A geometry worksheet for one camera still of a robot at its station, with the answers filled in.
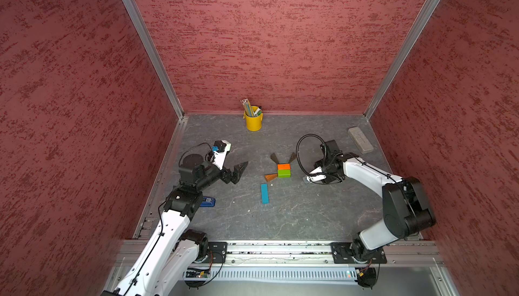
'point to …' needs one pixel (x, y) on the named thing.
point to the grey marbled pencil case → (360, 140)
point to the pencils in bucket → (249, 110)
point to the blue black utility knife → (207, 202)
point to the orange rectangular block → (284, 166)
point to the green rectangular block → (285, 173)
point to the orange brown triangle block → (270, 176)
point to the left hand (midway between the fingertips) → (236, 160)
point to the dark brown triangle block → (292, 157)
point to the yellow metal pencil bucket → (253, 123)
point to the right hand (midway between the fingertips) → (320, 169)
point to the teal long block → (265, 193)
